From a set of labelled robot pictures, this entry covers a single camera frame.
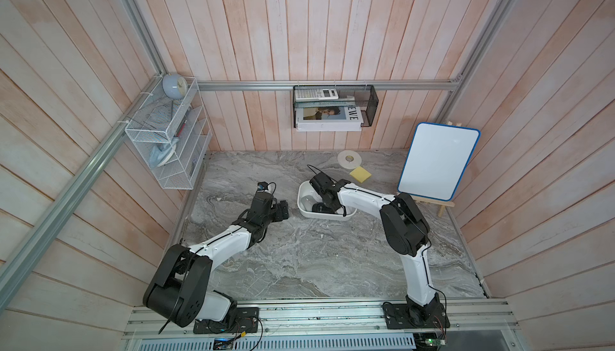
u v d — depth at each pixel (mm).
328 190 744
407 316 667
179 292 419
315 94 903
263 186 802
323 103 885
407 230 537
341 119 928
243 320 730
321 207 950
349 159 1174
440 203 923
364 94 981
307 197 1010
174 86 800
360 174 1110
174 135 744
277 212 798
